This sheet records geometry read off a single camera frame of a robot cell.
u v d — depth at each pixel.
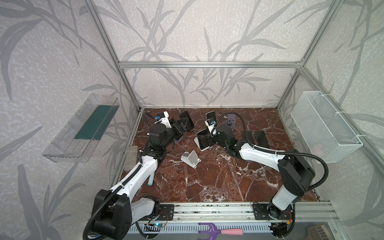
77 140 0.64
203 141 0.79
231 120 1.05
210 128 0.76
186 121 1.11
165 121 0.71
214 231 0.69
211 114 0.97
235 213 0.75
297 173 0.46
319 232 0.68
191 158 0.86
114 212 0.40
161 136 0.60
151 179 0.83
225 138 0.66
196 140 1.00
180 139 1.01
